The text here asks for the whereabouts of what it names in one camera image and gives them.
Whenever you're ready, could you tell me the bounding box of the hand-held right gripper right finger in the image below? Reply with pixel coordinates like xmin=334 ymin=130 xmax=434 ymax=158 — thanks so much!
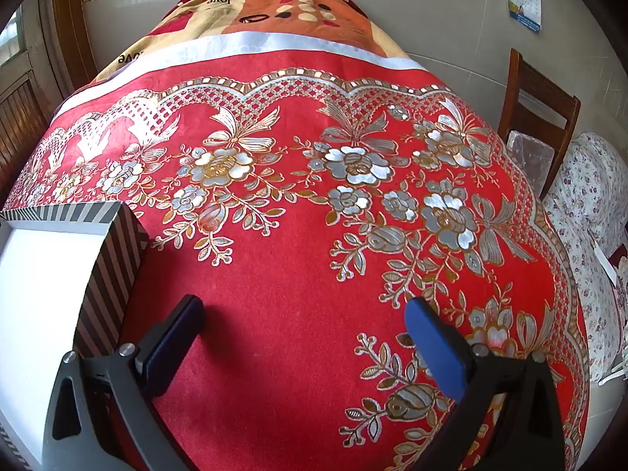
xmin=405 ymin=297 xmax=580 ymax=471

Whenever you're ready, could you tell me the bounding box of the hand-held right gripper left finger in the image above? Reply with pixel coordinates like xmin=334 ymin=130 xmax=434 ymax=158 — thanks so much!
xmin=42 ymin=294 xmax=206 ymax=471

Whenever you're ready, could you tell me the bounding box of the striped gift box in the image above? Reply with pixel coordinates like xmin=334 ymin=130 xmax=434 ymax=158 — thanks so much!
xmin=0 ymin=201 xmax=149 ymax=467

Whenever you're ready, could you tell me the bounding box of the red floral tablecloth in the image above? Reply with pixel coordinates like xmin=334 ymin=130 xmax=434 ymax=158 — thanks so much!
xmin=0 ymin=49 xmax=590 ymax=471

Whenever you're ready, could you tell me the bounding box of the floral cushion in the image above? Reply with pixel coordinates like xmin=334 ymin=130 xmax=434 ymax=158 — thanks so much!
xmin=542 ymin=132 xmax=628 ymax=383

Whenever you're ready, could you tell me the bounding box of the clear plastic bag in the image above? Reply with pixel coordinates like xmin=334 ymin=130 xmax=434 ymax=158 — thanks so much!
xmin=507 ymin=130 xmax=557 ymax=192

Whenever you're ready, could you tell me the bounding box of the wooden slatted door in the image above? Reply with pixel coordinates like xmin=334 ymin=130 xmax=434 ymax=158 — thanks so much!
xmin=0 ymin=0 xmax=99 ymax=202

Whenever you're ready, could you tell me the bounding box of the wooden chair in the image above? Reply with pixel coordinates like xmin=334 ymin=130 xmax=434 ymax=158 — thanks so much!
xmin=498 ymin=48 xmax=581 ymax=199

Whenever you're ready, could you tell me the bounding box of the printed blanket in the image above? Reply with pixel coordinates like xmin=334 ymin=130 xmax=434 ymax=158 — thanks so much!
xmin=73 ymin=0 xmax=418 ymax=94

